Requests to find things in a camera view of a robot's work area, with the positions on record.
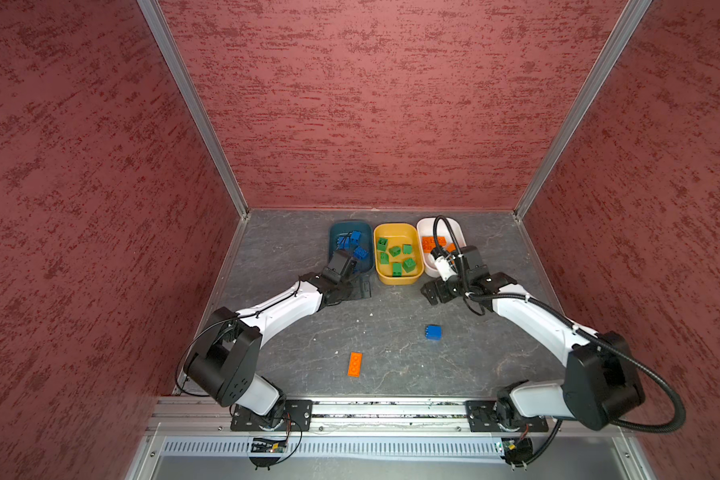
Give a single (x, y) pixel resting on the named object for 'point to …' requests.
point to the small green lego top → (394, 251)
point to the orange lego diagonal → (441, 240)
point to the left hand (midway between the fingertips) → (356, 293)
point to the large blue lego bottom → (360, 253)
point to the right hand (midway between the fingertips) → (433, 288)
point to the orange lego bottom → (354, 365)
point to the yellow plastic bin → (399, 234)
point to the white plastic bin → (457, 229)
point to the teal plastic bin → (341, 228)
